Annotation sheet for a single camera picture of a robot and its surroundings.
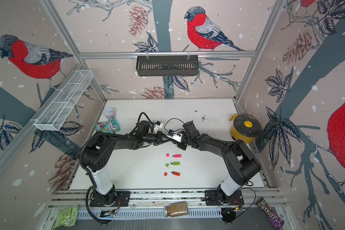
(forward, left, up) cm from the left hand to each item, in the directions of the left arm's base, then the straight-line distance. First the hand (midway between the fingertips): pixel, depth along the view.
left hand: (172, 138), depth 87 cm
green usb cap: (-13, +3, -9) cm, 16 cm away
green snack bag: (-39, +51, -8) cm, 64 cm away
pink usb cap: (-6, +3, -10) cm, 12 cm away
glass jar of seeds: (-35, -3, -4) cm, 36 cm away
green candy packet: (+13, +45, -7) cm, 47 cm away
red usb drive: (-18, -2, -9) cm, 20 cm away
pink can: (+25, +49, -5) cm, 55 cm away
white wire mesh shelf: (0, +60, +21) cm, 64 cm away
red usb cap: (-18, +4, -9) cm, 21 cm away
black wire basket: (+51, +4, +19) cm, 54 cm away
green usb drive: (-12, -2, -9) cm, 15 cm away
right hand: (+3, -2, -3) cm, 4 cm away
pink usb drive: (-7, -3, -10) cm, 12 cm away
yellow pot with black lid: (+7, -46, +2) cm, 47 cm away
